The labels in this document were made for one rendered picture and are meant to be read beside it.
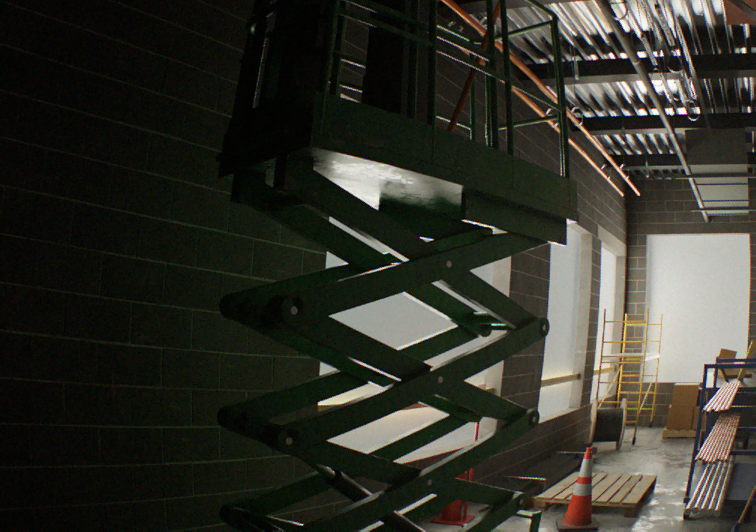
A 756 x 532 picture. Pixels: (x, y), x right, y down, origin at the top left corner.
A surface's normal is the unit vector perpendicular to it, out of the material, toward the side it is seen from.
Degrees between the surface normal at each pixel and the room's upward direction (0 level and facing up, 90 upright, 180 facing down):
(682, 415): 90
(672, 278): 90
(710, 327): 90
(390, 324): 90
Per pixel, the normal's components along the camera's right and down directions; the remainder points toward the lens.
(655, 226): -0.58, -0.12
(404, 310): 0.81, -0.01
